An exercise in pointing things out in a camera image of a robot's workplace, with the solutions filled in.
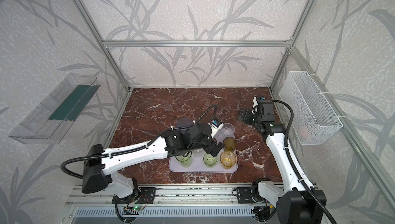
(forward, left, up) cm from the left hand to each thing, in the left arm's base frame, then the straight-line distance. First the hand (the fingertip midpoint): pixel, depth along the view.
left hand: (219, 135), depth 72 cm
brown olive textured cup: (+2, -7, -15) cm, 17 cm away
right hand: (+15, -15, 0) cm, 21 cm away
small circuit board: (-27, +38, -21) cm, 51 cm away
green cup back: (-6, +4, -21) cm, 22 cm away
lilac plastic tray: (-8, +10, -22) cm, 26 cm away
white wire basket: (+1, -36, +15) cm, 39 cm away
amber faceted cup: (-5, -6, -20) cm, 21 cm away
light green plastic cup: (-10, +16, -8) cm, 21 cm away
